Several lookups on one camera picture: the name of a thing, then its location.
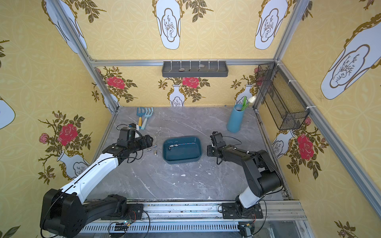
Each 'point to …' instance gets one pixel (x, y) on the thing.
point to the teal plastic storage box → (182, 149)
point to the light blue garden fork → (147, 114)
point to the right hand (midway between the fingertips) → (207, 150)
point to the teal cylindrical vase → (235, 121)
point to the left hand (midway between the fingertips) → (146, 140)
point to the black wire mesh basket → (287, 108)
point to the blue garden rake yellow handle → (140, 113)
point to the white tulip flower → (252, 99)
